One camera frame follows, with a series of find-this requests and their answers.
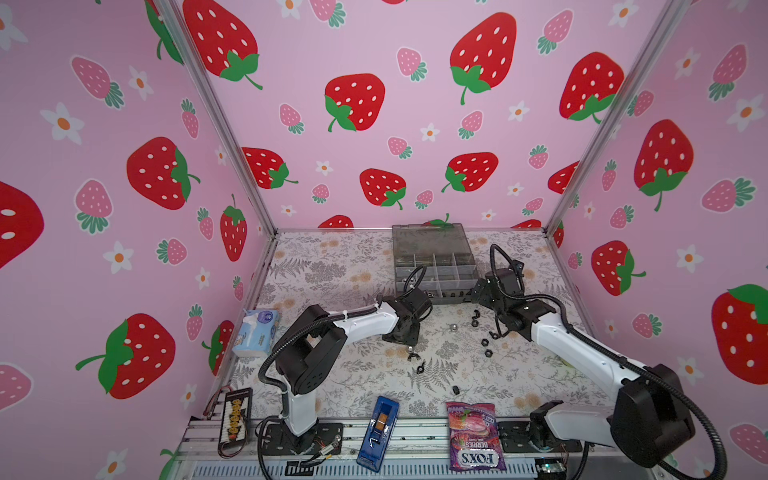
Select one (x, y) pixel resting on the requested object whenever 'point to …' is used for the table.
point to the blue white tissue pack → (256, 333)
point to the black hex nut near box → (474, 323)
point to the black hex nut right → (484, 342)
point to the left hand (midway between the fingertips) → (410, 338)
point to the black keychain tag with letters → (234, 425)
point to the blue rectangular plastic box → (378, 433)
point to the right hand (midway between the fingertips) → (489, 289)
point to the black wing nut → (412, 354)
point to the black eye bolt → (420, 369)
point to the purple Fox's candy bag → (474, 438)
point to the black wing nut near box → (477, 314)
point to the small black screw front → (456, 390)
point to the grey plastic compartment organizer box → (435, 255)
